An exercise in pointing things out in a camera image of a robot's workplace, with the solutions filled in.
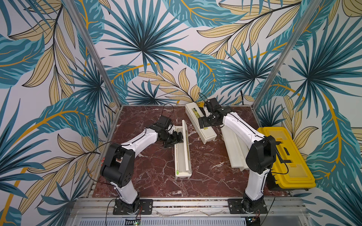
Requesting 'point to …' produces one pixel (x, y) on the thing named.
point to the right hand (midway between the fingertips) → (207, 122)
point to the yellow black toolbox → (291, 171)
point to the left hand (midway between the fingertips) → (180, 144)
